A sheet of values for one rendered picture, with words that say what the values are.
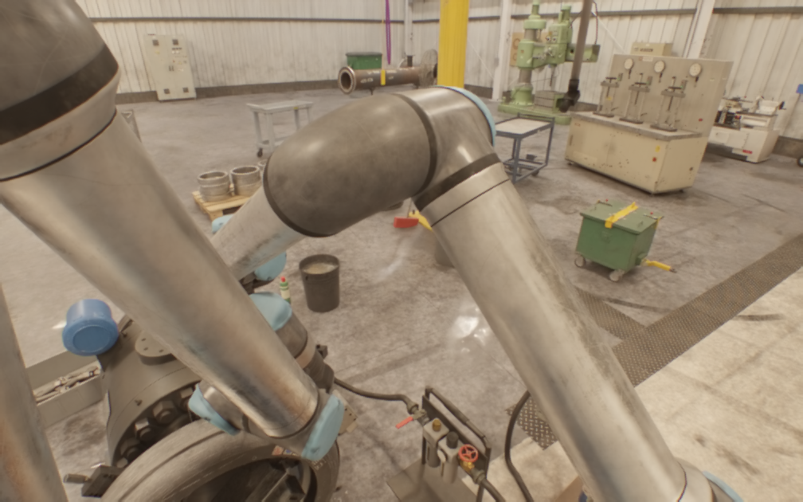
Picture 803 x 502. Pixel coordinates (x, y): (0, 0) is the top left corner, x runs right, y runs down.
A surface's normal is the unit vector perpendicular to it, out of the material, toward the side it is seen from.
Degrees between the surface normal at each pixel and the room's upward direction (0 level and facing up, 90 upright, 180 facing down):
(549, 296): 55
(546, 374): 81
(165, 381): 10
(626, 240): 90
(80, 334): 90
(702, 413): 0
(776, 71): 90
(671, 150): 90
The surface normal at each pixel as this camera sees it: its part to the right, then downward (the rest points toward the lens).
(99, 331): 0.60, 0.38
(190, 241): 0.99, -0.07
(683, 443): 0.00, -0.88
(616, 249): -0.76, 0.31
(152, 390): -0.24, -0.75
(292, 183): -0.39, 0.22
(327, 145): -0.19, -0.15
